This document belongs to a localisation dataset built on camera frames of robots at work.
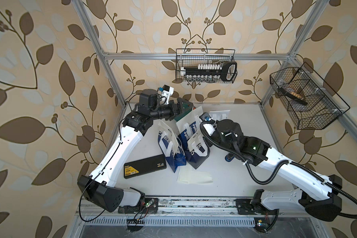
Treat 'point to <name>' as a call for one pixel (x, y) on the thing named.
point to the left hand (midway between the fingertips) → (186, 106)
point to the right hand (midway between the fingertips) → (202, 125)
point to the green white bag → (220, 115)
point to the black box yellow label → (144, 166)
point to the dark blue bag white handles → (198, 151)
